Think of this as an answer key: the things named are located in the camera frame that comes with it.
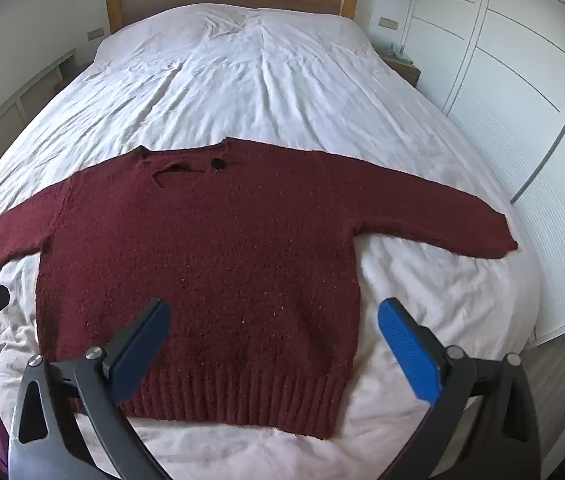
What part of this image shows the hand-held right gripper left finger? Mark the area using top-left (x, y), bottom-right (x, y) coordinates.
top-left (8, 298), bottom-right (173, 480)

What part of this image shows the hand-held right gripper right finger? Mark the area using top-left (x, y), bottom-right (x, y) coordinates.
top-left (379, 297), bottom-right (543, 480)

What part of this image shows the dark red knitted sweater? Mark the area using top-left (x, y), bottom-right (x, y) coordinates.
top-left (0, 136), bottom-right (519, 442)

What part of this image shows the low white shelf unit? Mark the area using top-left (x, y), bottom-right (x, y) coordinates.
top-left (0, 49), bottom-right (94, 167)

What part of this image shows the white wardrobe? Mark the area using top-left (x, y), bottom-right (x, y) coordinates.
top-left (401, 0), bottom-right (565, 347)

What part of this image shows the wooden nightstand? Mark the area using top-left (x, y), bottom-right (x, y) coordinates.
top-left (380, 50), bottom-right (422, 87)

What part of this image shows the white bed sheet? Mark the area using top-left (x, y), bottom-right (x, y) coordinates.
top-left (0, 2), bottom-right (543, 480)

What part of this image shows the teal item on nightstand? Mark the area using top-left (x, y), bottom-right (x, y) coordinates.
top-left (381, 42), bottom-right (413, 62)

